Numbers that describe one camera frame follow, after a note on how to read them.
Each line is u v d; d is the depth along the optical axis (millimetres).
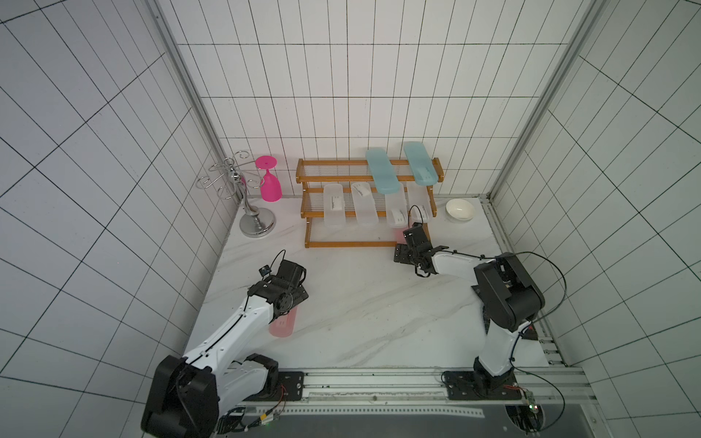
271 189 1004
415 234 775
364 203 952
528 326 524
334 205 932
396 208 924
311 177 873
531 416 671
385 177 848
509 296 496
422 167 876
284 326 832
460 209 1115
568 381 793
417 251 759
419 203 947
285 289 610
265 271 758
